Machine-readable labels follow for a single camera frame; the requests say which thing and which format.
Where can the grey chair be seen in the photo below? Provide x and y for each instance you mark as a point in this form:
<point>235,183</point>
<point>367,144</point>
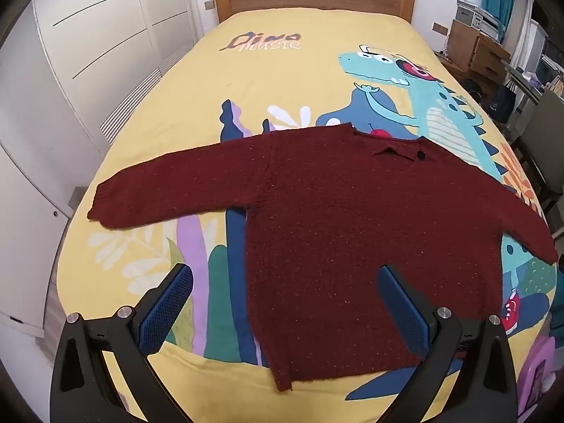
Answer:
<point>546,119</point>

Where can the dark bag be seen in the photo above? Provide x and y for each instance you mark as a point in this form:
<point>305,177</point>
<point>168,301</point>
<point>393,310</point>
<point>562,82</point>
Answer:
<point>502,103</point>

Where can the wooden cabinet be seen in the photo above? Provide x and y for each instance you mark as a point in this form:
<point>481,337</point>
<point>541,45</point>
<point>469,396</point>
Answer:
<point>484,57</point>

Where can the dark red knit sweater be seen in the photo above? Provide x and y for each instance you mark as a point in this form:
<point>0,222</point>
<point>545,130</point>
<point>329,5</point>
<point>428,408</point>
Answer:
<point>330,229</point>

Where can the pink toy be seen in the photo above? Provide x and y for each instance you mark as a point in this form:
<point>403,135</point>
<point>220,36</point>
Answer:
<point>539,361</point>

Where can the yellow dinosaur printed blanket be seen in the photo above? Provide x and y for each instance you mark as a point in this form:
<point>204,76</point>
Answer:
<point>273,79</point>

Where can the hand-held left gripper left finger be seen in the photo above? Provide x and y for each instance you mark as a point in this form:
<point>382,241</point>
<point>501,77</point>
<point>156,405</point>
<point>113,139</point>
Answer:
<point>169,302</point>

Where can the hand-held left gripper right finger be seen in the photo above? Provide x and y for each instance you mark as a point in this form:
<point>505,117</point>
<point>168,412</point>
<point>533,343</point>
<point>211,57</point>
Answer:
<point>403,306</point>

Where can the white wardrobe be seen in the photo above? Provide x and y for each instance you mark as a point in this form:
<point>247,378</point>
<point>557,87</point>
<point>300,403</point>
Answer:
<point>88,53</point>

